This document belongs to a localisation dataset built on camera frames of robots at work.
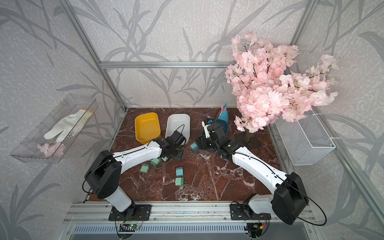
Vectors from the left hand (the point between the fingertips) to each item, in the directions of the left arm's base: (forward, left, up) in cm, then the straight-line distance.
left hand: (179, 154), depth 89 cm
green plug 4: (-8, +19, -2) cm, 21 cm away
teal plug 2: (-9, 0, -5) cm, 10 cm away
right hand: (+3, -12, +14) cm, 19 cm away
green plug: (-15, -1, -3) cm, 15 cm away
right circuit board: (-36, -39, -6) cm, 53 cm away
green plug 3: (-3, +15, -2) cm, 15 cm away
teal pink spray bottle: (+29, -29, +5) cm, 42 cm away
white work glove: (+1, +48, +27) cm, 55 cm away
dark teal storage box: (+25, -27, +4) cm, 37 cm away
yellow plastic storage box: (+22, +25, -3) cm, 34 cm away
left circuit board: (-35, +22, -8) cm, 42 cm away
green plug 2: (-1, +9, -4) cm, 10 cm away
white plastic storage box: (+26, +2, -2) cm, 26 cm away
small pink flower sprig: (-12, +48, +27) cm, 56 cm away
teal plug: (+7, -8, -3) cm, 12 cm away
